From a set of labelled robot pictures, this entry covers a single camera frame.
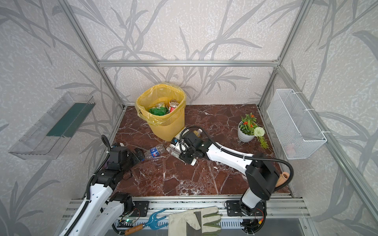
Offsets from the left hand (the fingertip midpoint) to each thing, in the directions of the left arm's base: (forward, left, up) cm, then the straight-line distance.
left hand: (140, 149), depth 81 cm
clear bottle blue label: (+3, -5, -10) cm, 12 cm away
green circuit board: (-32, +1, -12) cm, 34 cm away
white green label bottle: (+14, -19, -9) cm, 25 cm away
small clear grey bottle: (-2, -19, +2) cm, 19 cm away
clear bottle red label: (+23, -18, +12) cm, 32 cm away
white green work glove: (-33, -30, -10) cm, 46 cm away
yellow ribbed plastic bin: (+12, -14, +3) cm, 19 cm away
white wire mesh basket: (-4, -75, +23) cm, 79 cm away
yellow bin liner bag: (+32, -4, +12) cm, 35 cm away
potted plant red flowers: (+15, -64, 0) cm, 65 cm away
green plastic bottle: (+22, -8, +8) cm, 25 cm away
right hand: (+1, -24, -2) cm, 24 cm away
